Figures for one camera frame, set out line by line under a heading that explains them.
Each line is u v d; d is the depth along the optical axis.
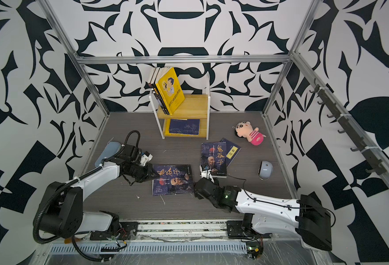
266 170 0.85
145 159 0.83
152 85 0.77
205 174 0.70
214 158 0.95
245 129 1.03
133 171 0.73
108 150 0.97
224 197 0.57
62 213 0.42
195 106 0.98
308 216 0.46
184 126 1.02
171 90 0.87
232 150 1.00
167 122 1.08
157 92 0.80
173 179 0.85
